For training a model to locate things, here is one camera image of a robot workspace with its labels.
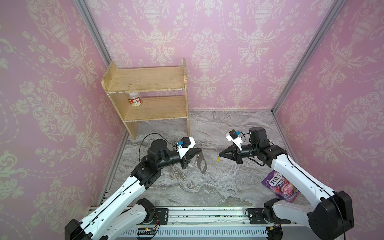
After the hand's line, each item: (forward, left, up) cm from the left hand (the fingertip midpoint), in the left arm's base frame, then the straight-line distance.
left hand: (200, 151), depth 65 cm
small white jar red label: (+37, +40, -3) cm, 54 cm away
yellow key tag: (+1, -9, -8) cm, 12 cm away
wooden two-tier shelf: (+58, +27, -13) cm, 66 cm away
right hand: (+3, -11, -7) cm, 13 cm away
